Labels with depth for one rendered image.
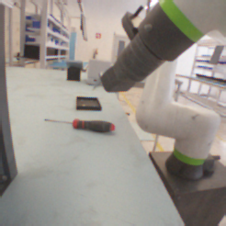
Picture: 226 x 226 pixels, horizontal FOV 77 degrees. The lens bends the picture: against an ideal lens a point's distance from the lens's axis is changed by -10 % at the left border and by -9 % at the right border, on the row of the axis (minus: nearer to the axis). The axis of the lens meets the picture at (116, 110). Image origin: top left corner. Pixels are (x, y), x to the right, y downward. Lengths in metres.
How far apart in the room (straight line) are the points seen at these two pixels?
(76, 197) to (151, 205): 0.09
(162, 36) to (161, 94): 0.30
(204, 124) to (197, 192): 0.23
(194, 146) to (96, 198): 0.41
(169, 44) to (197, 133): 0.35
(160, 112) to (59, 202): 0.40
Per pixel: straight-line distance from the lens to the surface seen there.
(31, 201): 0.22
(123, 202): 0.22
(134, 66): 0.29
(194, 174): 0.62
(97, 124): 0.34
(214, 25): 0.27
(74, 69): 0.98
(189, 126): 0.52
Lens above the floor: 1.17
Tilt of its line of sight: 19 degrees down
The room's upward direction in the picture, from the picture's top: 8 degrees clockwise
